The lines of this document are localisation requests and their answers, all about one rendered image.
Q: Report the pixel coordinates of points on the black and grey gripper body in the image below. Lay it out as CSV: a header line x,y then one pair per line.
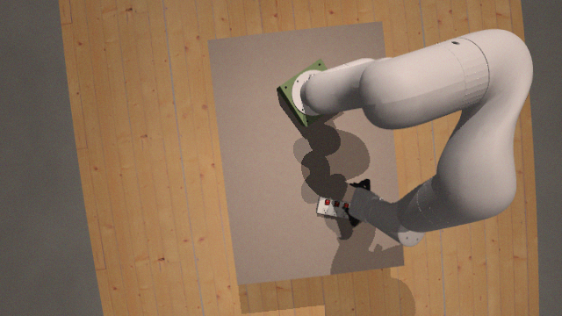
x,y
361,198

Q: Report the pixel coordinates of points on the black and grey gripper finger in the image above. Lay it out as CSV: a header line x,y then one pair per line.
x,y
367,183
353,221

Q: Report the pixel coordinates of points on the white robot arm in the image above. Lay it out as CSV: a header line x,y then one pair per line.
x,y
489,71

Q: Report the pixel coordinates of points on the grey power strip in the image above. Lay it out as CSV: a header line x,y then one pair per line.
x,y
332,207

